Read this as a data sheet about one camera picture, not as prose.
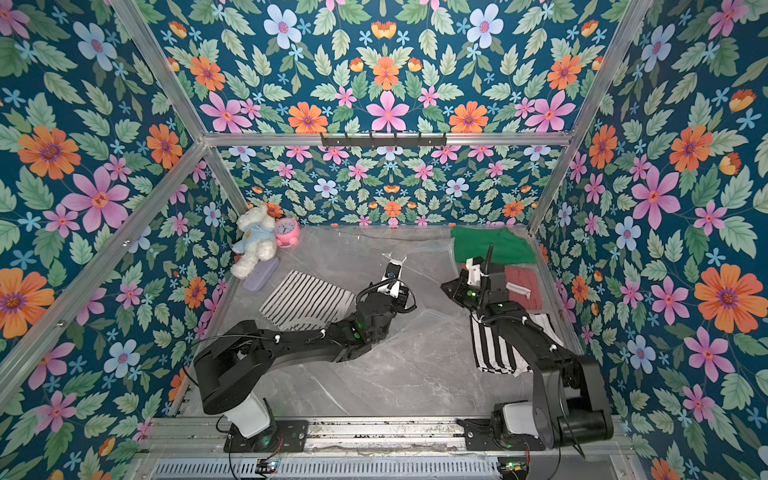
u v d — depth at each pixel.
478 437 0.73
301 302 0.98
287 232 1.15
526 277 1.01
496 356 0.86
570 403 0.42
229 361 0.49
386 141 0.93
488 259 0.68
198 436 0.75
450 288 0.86
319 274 1.07
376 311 0.60
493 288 0.68
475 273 0.81
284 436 0.73
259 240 1.05
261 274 1.02
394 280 0.64
